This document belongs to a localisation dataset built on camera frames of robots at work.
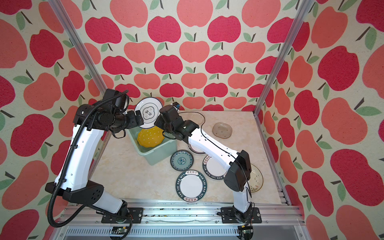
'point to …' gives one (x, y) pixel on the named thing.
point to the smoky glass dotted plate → (222, 130)
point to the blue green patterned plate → (182, 160)
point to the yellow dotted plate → (151, 137)
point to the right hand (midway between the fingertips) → (158, 118)
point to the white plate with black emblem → (149, 108)
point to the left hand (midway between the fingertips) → (139, 123)
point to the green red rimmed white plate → (195, 149)
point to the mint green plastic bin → (166, 151)
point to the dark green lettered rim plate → (191, 185)
